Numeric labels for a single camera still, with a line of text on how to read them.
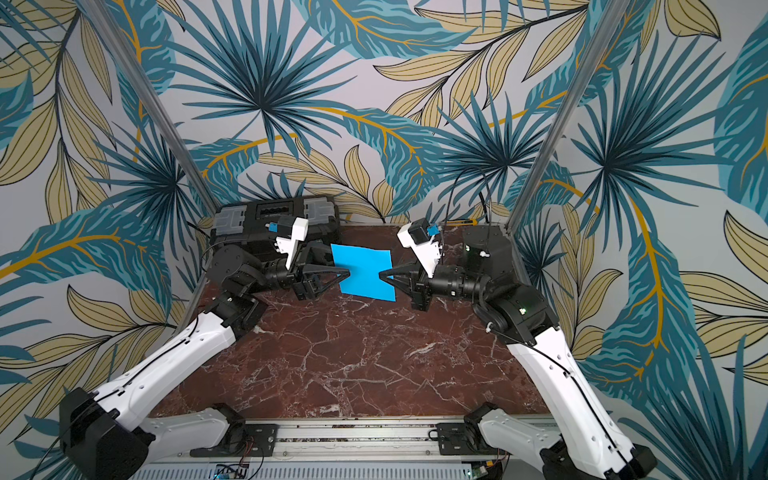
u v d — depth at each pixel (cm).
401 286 53
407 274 50
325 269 52
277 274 54
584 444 36
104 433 37
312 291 52
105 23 69
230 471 72
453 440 73
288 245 50
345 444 74
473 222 120
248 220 97
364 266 56
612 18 69
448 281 48
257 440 73
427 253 47
